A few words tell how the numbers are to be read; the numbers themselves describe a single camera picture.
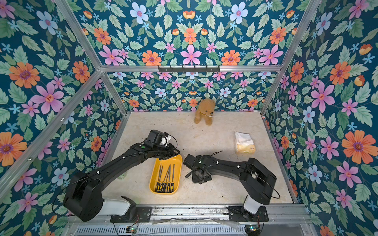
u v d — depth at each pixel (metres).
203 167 0.58
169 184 0.84
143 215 0.73
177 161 0.91
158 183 0.83
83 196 0.42
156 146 0.69
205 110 1.00
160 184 0.82
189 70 0.93
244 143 0.96
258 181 0.44
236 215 0.72
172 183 0.83
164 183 0.84
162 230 0.70
